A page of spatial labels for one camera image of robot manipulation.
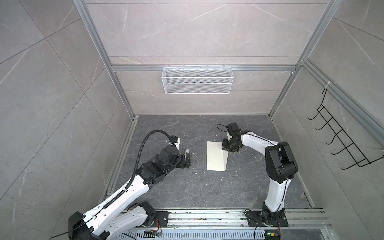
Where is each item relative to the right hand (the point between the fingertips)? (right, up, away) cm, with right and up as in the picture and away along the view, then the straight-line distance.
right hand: (223, 146), depth 99 cm
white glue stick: (-25, -2, -1) cm, 25 cm away
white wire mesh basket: (-18, +45, +2) cm, 49 cm away
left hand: (-25, +1, -24) cm, 34 cm away
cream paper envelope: (-5, -7, -3) cm, 9 cm away
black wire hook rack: (+47, 0, -40) cm, 62 cm away
